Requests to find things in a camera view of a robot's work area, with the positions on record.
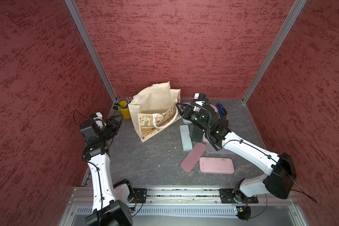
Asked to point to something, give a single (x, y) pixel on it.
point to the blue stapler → (222, 111)
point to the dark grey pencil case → (224, 123)
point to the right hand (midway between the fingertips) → (176, 108)
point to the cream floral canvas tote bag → (154, 108)
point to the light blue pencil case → (186, 137)
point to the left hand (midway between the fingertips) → (122, 121)
